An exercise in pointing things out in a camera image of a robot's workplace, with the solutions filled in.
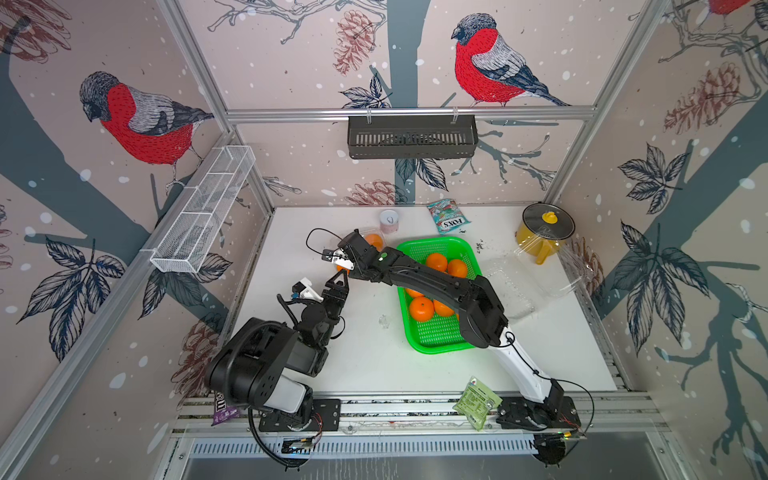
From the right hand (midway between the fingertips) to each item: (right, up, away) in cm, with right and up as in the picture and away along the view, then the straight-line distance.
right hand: (358, 250), depth 93 cm
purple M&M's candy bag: (-31, -39, -20) cm, 54 cm away
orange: (+5, +3, +11) cm, 12 cm away
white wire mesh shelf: (-40, +6, -20) cm, 45 cm away
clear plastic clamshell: (+5, +6, +6) cm, 10 cm away
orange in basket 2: (+32, -6, +1) cm, 32 cm away
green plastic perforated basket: (+25, -25, -6) cm, 36 cm away
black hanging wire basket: (+18, +40, +11) cm, 46 cm away
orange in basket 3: (+20, -17, -6) cm, 27 cm away
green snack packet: (+32, -38, -19) cm, 53 cm away
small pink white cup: (+10, +10, +17) cm, 22 cm away
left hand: (-1, -5, -9) cm, 10 cm away
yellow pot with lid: (+60, +7, 0) cm, 60 cm away
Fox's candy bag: (+32, +12, +21) cm, 40 cm away
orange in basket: (+26, -4, +4) cm, 27 cm away
